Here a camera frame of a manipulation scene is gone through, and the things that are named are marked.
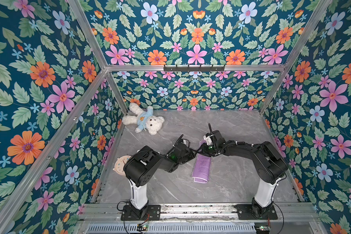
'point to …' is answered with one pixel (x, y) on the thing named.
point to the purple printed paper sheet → (201, 170)
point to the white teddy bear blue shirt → (145, 119)
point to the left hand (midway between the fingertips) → (199, 152)
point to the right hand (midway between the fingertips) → (200, 149)
